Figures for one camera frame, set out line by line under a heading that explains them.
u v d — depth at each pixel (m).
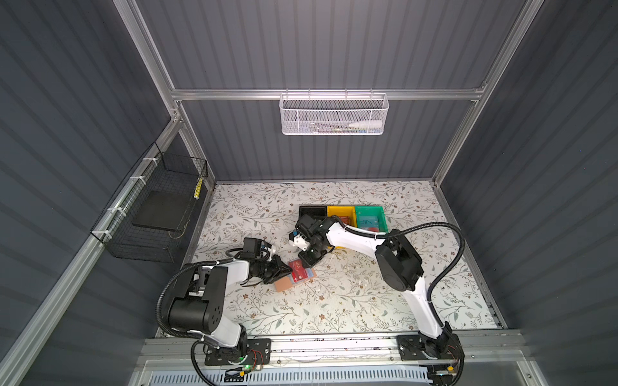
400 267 0.56
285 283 0.86
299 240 0.87
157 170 0.79
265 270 0.79
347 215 1.05
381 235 0.59
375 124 0.92
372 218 1.05
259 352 0.72
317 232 0.70
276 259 0.84
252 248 0.77
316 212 1.07
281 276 0.84
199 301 0.45
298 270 0.91
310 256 0.83
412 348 0.73
